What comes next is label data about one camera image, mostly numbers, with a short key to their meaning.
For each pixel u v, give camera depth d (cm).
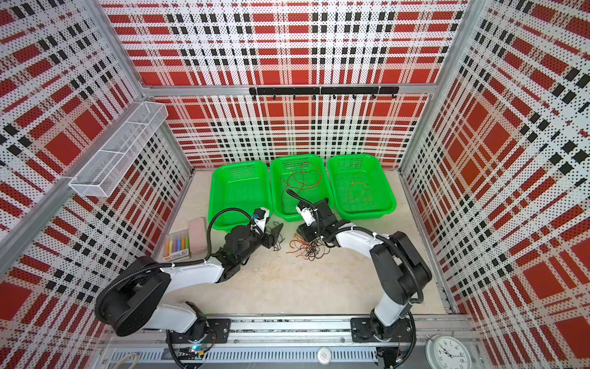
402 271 46
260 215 73
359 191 110
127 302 43
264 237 75
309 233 80
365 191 110
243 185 114
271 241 77
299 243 94
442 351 67
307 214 82
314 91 88
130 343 72
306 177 118
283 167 117
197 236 95
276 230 80
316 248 91
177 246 93
